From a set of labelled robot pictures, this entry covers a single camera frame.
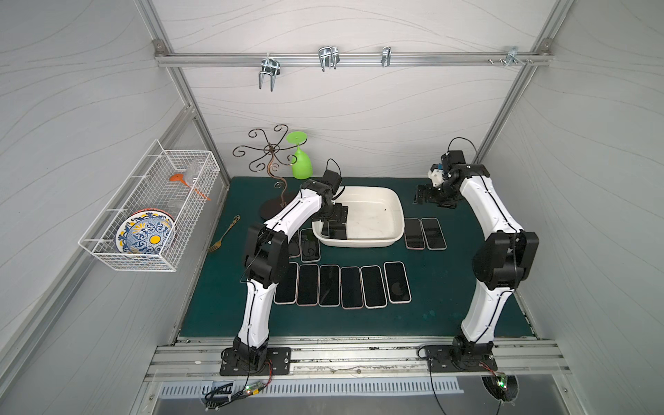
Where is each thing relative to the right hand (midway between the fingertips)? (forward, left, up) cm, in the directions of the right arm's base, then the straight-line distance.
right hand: (429, 199), depth 91 cm
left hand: (-5, +34, -7) cm, 35 cm away
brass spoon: (-13, +80, -16) cm, 82 cm away
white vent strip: (-55, +39, -17) cm, 70 cm away
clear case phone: (-2, +35, -20) cm, 40 cm away
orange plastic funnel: (-8, +80, +17) cm, 82 cm away
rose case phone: (-27, +42, -17) cm, 53 cm away
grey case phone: (-4, -5, -17) cm, 19 cm away
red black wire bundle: (-57, +54, -15) cm, 79 cm away
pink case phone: (-27, +27, -18) cm, 42 cm away
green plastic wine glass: (+11, +47, +6) cm, 48 cm away
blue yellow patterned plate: (-29, +78, +18) cm, 85 cm away
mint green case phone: (-26, +35, -18) cm, 47 cm away
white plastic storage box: (+4, +18, -17) cm, 25 cm away
